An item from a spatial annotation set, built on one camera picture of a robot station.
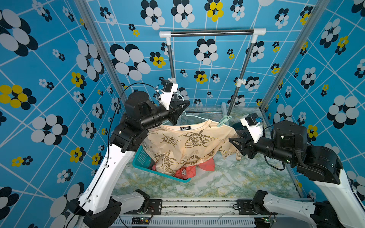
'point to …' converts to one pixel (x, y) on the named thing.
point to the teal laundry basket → (142, 160)
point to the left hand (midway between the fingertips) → (190, 101)
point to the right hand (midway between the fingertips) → (237, 134)
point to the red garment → (206, 165)
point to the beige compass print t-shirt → (175, 147)
